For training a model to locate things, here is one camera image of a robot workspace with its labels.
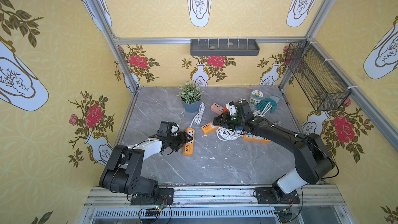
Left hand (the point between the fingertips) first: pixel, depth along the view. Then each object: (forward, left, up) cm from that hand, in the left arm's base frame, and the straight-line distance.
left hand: (188, 140), depth 90 cm
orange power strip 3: (0, -38, -1) cm, 38 cm away
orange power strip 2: (+8, -12, 0) cm, 14 cm away
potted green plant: (+24, -2, +13) cm, 27 cm away
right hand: (+5, -13, +11) cm, 18 cm away
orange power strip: (-6, 0, +1) cm, 6 cm away
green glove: (+24, -50, +1) cm, 56 cm away
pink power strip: (+24, -19, -1) cm, 30 cm away
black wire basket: (+10, -67, +31) cm, 75 cm away
